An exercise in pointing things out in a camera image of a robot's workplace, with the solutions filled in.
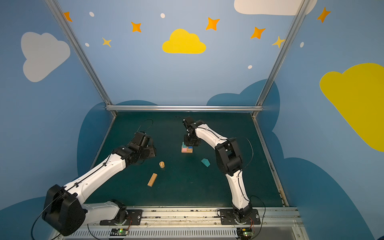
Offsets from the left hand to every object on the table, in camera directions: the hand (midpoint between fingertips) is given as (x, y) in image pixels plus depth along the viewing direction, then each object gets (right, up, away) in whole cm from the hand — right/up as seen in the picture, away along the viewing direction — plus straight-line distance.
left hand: (155, 150), depth 84 cm
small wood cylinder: (+2, -10, +6) cm, 12 cm away
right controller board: (+47, -39, -13) cm, 62 cm away
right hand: (+19, +3, +13) cm, 23 cm away
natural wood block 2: (+17, -3, +14) cm, 22 cm away
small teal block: (+15, +1, +13) cm, 20 cm away
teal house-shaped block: (+30, -9, +9) cm, 32 cm away
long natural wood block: (-2, -17, +2) cm, 18 cm away
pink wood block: (+15, -2, +14) cm, 21 cm away
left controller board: (-14, -37, -14) cm, 42 cm away
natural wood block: (+19, -2, +14) cm, 24 cm away
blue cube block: (+19, 0, +14) cm, 24 cm away
